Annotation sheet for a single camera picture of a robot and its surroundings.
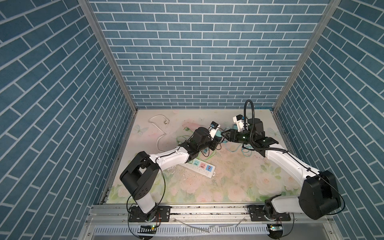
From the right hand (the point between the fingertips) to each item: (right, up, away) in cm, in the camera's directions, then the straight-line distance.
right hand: (222, 132), depth 82 cm
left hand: (-1, -2, +3) cm, 4 cm away
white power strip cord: (-38, +6, +30) cm, 49 cm away
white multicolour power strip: (-9, -22, +5) cm, 24 cm away
